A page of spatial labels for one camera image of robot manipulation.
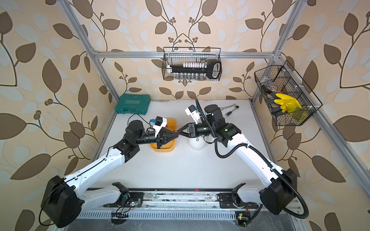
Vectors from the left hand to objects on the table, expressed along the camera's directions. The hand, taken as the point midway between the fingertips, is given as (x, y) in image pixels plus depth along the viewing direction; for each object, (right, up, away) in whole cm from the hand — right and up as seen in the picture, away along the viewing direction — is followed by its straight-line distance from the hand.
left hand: (174, 133), depth 68 cm
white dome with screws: (+12, -9, +20) cm, 25 cm away
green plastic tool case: (-37, +17, +44) cm, 60 cm away
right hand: (+2, +1, 0) cm, 2 cm away
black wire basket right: (+60, +30, +18) cm, 70 cm away
